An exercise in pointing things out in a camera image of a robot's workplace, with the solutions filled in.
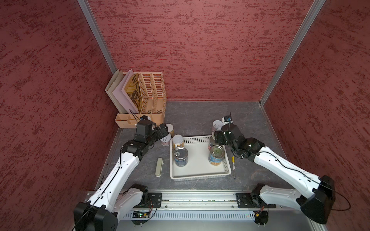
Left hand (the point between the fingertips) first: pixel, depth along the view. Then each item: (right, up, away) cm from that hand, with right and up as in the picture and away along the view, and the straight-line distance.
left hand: (161, 133), depth 79 cm
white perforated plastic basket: (+22, -22, +8) cm, 32 cm away
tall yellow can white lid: (+9, -5, +2) cm, 11 cm away
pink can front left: (+1, -7, +12) cm, 14 cm away
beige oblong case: (-2, -21, +3) cm, 21 cm away
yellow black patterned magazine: (-23, +27, +21) cm, 41 cm away
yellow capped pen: (+43, -18, +8) cm, 48 cm away
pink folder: (-27, +22, +10) cm, 36 cm away
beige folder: (-33, +36, +15) cm, 50 cm away
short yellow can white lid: (+3, 0, +16) cm, 16 cm away
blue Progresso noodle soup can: (+31, -12, +1) cm, 34 cm away
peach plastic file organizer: (-14, +20, +41) cm, 48 cm away
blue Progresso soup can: (+11, -13, 0) cm, 17 cm away
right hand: (+33, -1, -1) cm, 33 cm away
